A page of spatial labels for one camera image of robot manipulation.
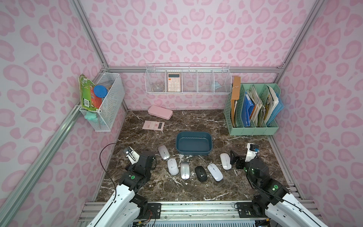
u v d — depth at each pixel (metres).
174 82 0.95
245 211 0.72
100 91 0.75
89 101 0.69
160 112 1.18
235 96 0.83
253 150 0.64
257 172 0.56
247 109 0.94
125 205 0.49
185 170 0.86
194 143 1.01
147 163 0.59
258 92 1.03
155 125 1.10
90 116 0.63
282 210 0.51
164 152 0.93
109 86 0.80
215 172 0.85
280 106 0.90
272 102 0.90
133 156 0.65
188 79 0.99
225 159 0.89
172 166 0.86
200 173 0.85
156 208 0.74
